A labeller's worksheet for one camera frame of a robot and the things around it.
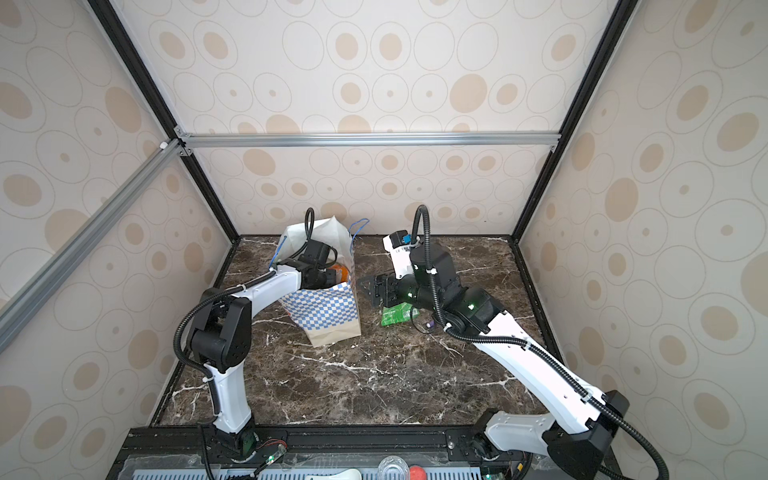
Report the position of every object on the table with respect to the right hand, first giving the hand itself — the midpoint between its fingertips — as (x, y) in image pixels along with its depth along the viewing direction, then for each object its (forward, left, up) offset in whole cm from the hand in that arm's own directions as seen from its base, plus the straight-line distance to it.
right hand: (372, 278), depth 66 cm
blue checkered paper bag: (+2, +13, -18) cm, 22 cm away
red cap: (-33, -9, -30) cm, 45 cm away
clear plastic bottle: (-31, -4, -32) cm, 45 cm away
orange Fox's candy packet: (+22, +13, -26) cm, 36 cm away
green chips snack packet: (+9, -6, -30) cm, 32 cm away
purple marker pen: (+6, -16, -33) cm, 37 cm away
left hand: (+21, +15, -25) cm, 36 cm away
